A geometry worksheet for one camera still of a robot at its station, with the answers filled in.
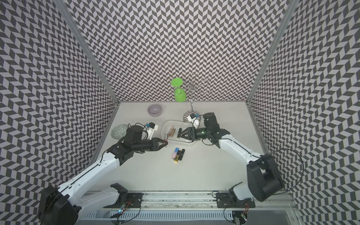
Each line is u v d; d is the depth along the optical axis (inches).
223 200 28.8
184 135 29.7
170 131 38.9
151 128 27.9
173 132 38.9
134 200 29.0
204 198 29.7
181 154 34.8
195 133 27.2
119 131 39.0
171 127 40.1
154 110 42.7
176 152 35.1
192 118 29.3
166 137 39.8
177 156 34.2
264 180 16.5
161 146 27.8
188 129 27.4
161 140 28.8
